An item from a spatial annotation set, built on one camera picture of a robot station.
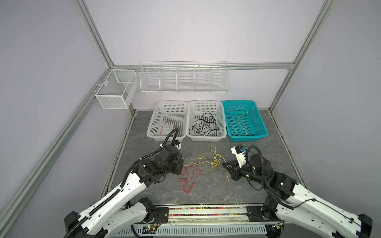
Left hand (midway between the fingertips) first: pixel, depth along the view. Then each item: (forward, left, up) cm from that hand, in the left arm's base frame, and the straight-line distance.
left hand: (179, 164), depth 74 cm
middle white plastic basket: (+50, -12, -13) cm, 53 cm away
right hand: (-3, -21, +3) cm, 22 cm away
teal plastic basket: (+39, -47, -17) cm, 63 cm away
